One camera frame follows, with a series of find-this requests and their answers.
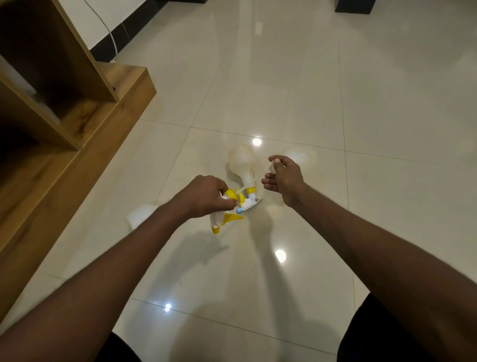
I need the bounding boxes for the wooden cabinet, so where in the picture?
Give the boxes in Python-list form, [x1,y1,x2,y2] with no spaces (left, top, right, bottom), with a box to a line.
[0,0,157,323]

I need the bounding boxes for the person's left forearm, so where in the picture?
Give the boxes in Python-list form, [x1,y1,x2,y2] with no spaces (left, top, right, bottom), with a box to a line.
[0,203,187,362]

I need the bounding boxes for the black baseboard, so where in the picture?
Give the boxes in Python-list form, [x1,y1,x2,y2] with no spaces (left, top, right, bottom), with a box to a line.
[89,0,208,63]

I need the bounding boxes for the person's right forearm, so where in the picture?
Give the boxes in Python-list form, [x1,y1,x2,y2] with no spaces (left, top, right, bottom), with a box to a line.
[292,186,477,362]

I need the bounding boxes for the black trousers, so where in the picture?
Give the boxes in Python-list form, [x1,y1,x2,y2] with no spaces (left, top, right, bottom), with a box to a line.
[93,292,439,362]

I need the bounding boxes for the person's left hand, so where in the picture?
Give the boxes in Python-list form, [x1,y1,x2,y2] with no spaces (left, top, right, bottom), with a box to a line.
[167,174,239,221]

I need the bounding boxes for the thin white cable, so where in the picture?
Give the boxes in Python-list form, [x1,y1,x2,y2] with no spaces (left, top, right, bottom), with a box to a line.
[82,0,119,63]

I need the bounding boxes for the white nozzle yellow tip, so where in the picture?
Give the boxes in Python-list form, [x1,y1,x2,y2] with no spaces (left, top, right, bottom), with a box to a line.
[210,160,276,235]

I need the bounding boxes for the black plinth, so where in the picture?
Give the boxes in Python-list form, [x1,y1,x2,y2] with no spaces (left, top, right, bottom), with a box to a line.
[334,0,377,15]

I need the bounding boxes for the person's right hand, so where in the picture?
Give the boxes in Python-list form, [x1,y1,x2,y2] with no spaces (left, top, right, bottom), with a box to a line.
[260,155,310,208]

